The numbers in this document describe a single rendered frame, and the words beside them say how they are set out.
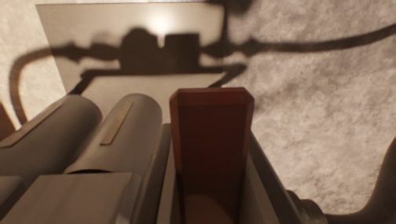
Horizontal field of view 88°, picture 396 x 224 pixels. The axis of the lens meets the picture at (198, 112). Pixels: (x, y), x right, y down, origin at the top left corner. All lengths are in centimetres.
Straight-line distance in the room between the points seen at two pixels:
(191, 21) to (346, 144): 63
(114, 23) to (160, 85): 18
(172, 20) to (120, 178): 41
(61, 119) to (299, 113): 59
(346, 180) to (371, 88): 37
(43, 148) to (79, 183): 9
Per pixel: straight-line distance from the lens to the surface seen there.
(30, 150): 26
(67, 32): 60
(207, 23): 52
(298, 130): 72
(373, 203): 24
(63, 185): 19
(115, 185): 17
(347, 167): 92
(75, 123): 30
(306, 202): 20
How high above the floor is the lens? 52
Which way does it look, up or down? 61 degrees down
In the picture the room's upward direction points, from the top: 176 degrees clockwise
